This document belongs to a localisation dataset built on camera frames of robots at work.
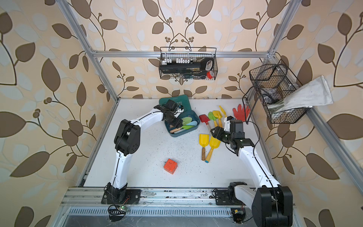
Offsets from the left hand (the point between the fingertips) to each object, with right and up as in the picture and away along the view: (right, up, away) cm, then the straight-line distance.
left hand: (179, 122), depth 99 cm
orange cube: (-4, -24, -18) cm, 31 cm away
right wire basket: (+57, +23, -14) cm, 63 cm away
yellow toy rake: (+34, +8, +10) cm, 36 cm away
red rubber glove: (+49, +6, +10) cm, 50 cm away
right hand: (+22, -5, -15) cm, 27 cm away
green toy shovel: (+24, +5, +11) cm, 27 cm away
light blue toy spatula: (+11, -1, +4) cm, 12 cm away
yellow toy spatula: (+30, +5, +9) cm, 32 cm away
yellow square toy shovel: (+17, -13, -4) cm, 22 cm away
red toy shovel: (+19, +2, +6) cm, 20 cm away
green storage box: (+3, +17, +16) cm, 23 cm away
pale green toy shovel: (+5, +1, +6) cm, 8 cm away
